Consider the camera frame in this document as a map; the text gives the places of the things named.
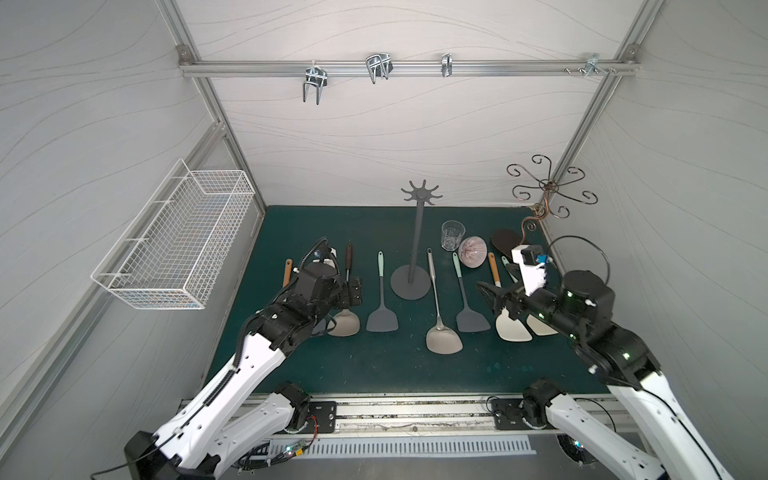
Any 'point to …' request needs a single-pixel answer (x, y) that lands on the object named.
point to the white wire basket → (175, 248)
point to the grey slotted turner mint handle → (382, 319)
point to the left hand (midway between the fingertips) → (345, 282)
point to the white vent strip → (405, 446)
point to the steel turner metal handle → (441, 339)
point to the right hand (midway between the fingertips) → (496, 272)
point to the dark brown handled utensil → (347, 323)
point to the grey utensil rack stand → (411, 281)
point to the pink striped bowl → (472, 251)
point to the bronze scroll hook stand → (551, 189)
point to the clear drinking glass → (451, 233)
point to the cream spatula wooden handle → (507, 329)
